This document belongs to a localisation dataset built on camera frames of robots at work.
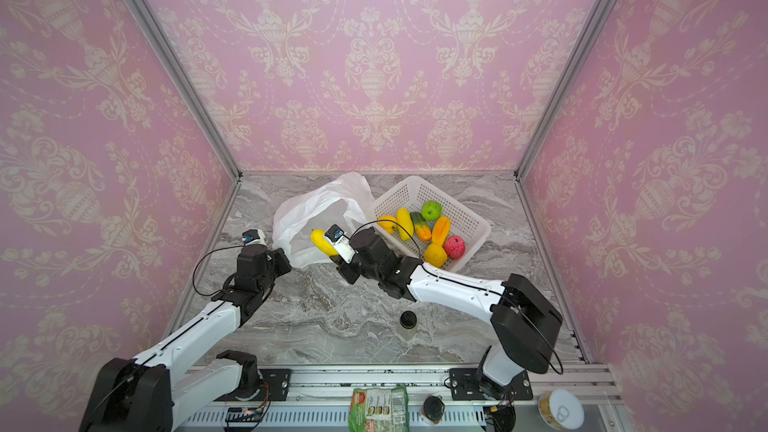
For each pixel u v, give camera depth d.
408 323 0.75
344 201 0.80
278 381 0.75
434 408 0.66
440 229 0.99
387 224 0.69
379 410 0.69
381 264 0.60
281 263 0.79
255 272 0.66
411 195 1.09
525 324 0.43
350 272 0.69
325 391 0.74
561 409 0.66
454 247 0.92
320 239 0.74
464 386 0.73
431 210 1.00
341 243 0.67
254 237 0.76
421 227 0.98
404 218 1.02
